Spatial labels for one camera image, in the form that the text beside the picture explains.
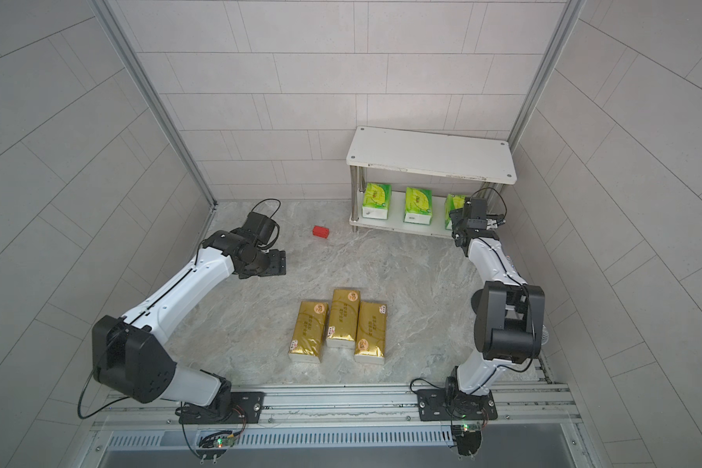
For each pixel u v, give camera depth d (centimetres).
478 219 69
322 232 107
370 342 75
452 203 101
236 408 70
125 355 40
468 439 68
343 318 79
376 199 102
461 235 67
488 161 86
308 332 77
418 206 99
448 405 67
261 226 64
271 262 72
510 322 46
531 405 73
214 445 66
